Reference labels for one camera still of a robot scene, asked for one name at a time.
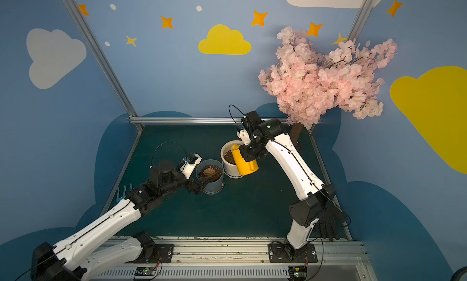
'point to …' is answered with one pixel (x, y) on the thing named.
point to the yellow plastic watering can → (244, 166)
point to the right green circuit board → (297, 273)
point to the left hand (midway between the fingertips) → (204, 167)
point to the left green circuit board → (145, 271)
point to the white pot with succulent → (230, 168)
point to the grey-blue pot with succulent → (213, 169)
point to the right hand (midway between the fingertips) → (249, 154)
